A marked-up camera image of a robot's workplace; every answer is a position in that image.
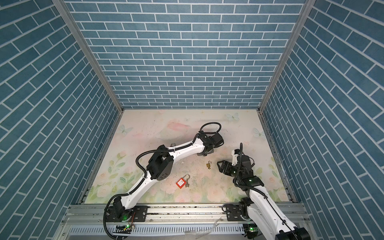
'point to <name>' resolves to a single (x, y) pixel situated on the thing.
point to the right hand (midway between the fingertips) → (221, 163)
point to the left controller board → (122, 229)
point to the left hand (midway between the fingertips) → (207, 151)
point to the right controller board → (250, 230)
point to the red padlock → (181, 182)
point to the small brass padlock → (208, 165)
